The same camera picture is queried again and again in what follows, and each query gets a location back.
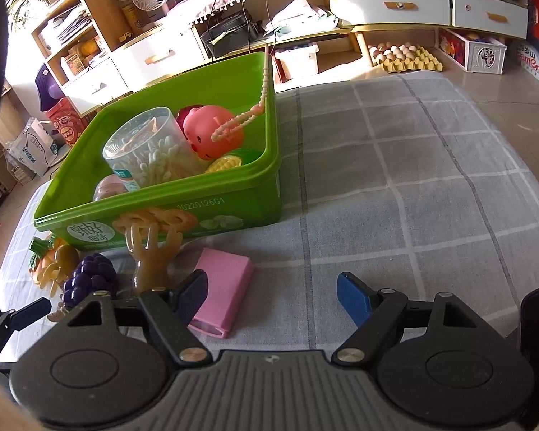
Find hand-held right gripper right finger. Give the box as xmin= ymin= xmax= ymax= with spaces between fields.
xmin=333 ymin=271 xmax=507 ymax=366

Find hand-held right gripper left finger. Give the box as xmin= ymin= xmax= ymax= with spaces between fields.
xmin=49 ymin=269 xmax=213 ymax=367

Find pink rectangular box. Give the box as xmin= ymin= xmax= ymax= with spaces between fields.
xmin=188 ymin=248 xmax=255 ymax=339

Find green plastic box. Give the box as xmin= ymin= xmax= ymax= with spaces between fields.
xmin=33 ymin=51 xmax=283 ymax=253

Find pink dome toy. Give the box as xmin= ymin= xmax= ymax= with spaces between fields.
xmin=93 ymin=175 xmax=129 ymax=202

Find yellow plastic toy food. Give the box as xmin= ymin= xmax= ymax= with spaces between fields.
xmin=205 ymin=153 xmax=245 ymax=175

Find clear cotton swab jar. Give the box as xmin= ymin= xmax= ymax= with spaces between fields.
xmin=102 ymin=107 xmax=207 ymax=194

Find pink toy pig with string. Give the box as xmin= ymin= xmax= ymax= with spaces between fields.
xmin=182 ymin=45 xmax=271 ymax=161

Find red pink plastic toy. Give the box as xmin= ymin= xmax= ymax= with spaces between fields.
xmin=176 ymin=105 xmax=198 ymax=134

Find beige toy hand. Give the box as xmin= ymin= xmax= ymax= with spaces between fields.
xmin=46 ymin=304 xmax=69 ymax=325

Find amber translucent toy hand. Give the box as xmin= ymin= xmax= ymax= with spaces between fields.
xmin=125 ymin=222 xmax=184 ymax=296

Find orange toy pumpkin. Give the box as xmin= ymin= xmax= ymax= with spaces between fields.
xmin=29 ymin=236 xmax=73 ymax=279

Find olive yellow toy hand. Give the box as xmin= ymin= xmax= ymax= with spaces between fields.
xmin=35 ymin=246 xmax=80 ymax=298

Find purple toy grapes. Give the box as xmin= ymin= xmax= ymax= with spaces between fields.
xmin=61 ymin=254 xmax=120 ymax=310

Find blue checked tablecloth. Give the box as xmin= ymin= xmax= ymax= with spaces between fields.
xmin=0 ymin=71 xmax=539 ymax=362

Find white shopping bag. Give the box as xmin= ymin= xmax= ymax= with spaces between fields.
xmin=6 ymin=117 xmax=66 ymax=177

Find clear storage box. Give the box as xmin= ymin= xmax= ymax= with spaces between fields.
xmin=273 ymin=45 xmax=320 ymax=84

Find yellow egg tray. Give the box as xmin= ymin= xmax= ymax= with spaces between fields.
xmin=367 ymin=41 xmax=446 ymax=74

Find small cardboard box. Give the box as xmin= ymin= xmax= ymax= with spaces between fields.
xmin=62 ymin=51 xmax=85 ymax=75

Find wooden cabinet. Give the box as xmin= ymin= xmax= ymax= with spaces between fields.
xmin=31 ymin=0 xmax=534 ymax=115

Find white patterned box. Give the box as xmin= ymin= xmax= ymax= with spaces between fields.
xmin=439 ymin=28 xmax=508 ymax=74

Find stack of papers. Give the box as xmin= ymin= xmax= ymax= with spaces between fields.
xmin=40 ymin=6 xmax=93 ymax=44

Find yellow snack box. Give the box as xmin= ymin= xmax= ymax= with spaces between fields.
xmin=121 ymin=2 xmax=147 ymax=33

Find white plastic bags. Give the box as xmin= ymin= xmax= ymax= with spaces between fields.
xmin=264 ymin=0 xmax=340 ymax=37

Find blue white carton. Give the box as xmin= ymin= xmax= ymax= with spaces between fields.
xmin=507 ymin=40 xmax=539 ymax=89

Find black power cable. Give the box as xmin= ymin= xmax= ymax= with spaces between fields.
xmin=206 ymin=0 xmax=252 ymax=57
xmin=247 ymin=0 xmax=279 ymax=55

